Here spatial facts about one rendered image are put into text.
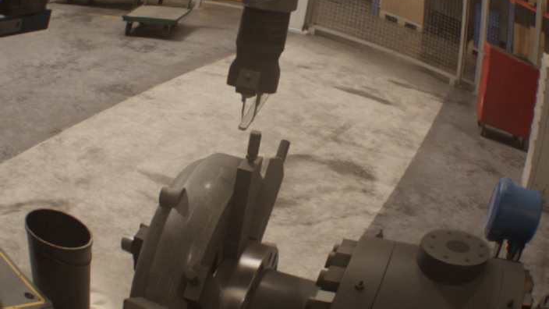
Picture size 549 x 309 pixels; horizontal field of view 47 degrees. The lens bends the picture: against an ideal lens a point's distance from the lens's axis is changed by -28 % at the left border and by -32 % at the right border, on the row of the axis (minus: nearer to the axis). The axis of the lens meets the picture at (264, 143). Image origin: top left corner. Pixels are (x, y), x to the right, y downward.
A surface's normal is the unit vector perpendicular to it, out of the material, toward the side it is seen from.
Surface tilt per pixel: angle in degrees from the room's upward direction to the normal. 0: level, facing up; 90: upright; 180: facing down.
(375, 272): 20
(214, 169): 6
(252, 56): 103
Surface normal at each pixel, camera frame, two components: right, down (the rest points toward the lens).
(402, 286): 0.07, -0.74
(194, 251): 0.51, -0.33
